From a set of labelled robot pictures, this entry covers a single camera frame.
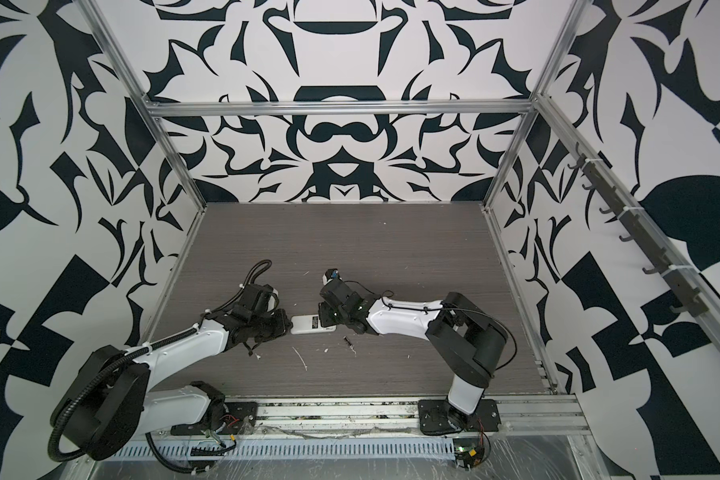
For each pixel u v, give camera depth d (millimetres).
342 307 671
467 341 463
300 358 843
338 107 912
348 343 866
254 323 730
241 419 733
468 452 712
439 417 743
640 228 551
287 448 680
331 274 803
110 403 414
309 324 891
